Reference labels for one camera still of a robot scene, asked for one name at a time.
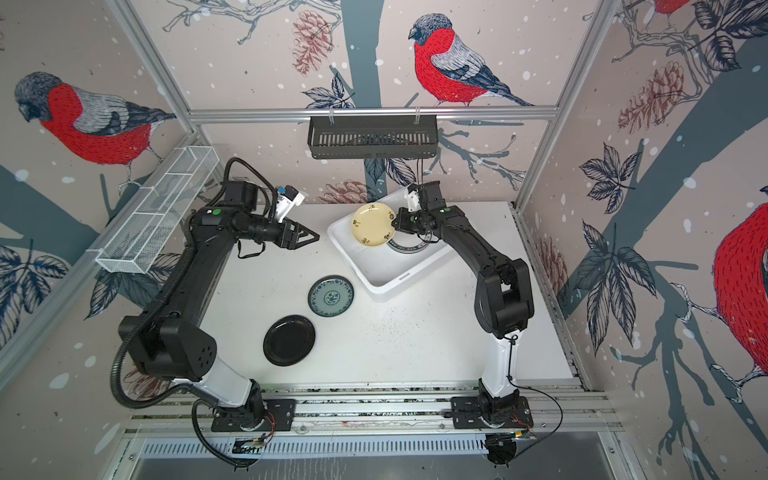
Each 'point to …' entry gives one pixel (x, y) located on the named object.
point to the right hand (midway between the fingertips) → (390, 225)
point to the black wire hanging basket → (372, 137)
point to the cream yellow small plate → (372, 224)
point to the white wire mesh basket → (157, 210)
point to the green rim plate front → (405, 242)
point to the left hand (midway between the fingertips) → (309, 234)
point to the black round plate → (288, 340)
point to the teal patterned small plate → (331, 296)
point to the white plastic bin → (382, 270)
